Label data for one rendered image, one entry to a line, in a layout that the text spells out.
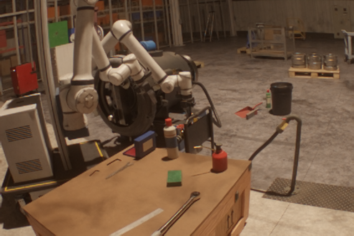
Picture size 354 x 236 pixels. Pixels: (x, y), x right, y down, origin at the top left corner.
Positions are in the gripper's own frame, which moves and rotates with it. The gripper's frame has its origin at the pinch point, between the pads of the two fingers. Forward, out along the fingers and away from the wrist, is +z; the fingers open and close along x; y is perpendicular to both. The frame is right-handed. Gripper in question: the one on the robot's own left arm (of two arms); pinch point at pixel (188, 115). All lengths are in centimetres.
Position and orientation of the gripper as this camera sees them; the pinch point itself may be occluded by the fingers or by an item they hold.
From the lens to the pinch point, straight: 233.3
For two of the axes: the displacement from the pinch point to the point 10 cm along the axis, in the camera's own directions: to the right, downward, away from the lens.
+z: 1.0, 9.6, 2.5
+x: 5.1, -2.6, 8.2
